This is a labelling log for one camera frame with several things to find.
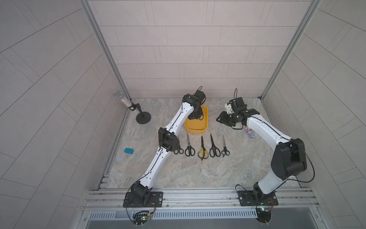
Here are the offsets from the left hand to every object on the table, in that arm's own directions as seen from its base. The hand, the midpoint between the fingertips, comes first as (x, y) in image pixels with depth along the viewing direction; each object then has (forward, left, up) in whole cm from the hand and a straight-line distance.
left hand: (200, 116), depth 98 cm
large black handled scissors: (-23, +7, -7) cm, 25 cm away
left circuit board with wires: (-56, +30, -6) cm, 64 cm away
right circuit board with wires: (-55, -29, -7) cm, 62 cm away
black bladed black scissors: (-23, -8, -7) cm, 25 cm away
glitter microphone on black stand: (+1, +42, -4) cm, 42 cm away
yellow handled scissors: (-25, -1, -6) cm, 25 cm away
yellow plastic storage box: (-8, +3, -1) cm, 8 cm away
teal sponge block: (-22, +46, -7) cm, 52 cm away
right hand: (-8, -10, +7) cm, 14 cm away
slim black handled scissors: (-23, -15, -7) cm, 28 cm away
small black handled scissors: (-22, +14, -7) cm, 27 cm away
